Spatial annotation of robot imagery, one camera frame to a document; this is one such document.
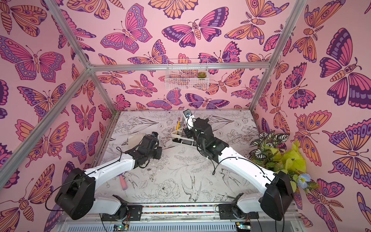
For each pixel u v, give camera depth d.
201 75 0.92
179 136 0.92
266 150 0.73
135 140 1.02
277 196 0.39
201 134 0.52
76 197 0.42
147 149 0.67
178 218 0.73
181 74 1.00
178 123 0.97
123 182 0.82
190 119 0.59
